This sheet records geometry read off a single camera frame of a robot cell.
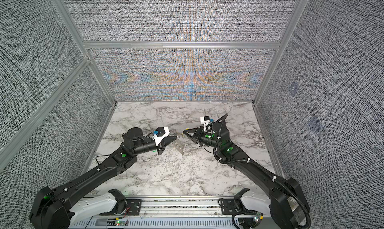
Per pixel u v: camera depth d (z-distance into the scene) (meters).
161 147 0.63
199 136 0.64
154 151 0.65
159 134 0.58
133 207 0.74
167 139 0.62
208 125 0.69
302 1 0.71
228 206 0.73
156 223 0.70
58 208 0.38
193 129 0.69
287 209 0.40
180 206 0.75
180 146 0.75
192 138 0.65
